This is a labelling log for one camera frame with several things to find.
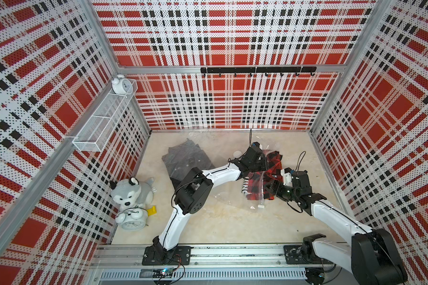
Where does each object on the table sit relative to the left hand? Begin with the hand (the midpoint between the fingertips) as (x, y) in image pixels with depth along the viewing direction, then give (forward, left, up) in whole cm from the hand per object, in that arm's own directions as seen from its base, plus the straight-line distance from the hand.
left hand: (272, 163), depth 91 cm
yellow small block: (-22, +60, -8) cm, 64 cm away
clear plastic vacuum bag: (+16, +34, -9) cm, 39 cm away
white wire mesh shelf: (+12, +92, +12) cm, 93 cm away
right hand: (-12, +3, -3) cm, 13 cm away
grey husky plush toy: (-20, +65, +8) cm, 68 cm away
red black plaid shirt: (-11, +8, -7) cm, 16 cm away
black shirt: (+8, +49, -6) cm, 50 cm away
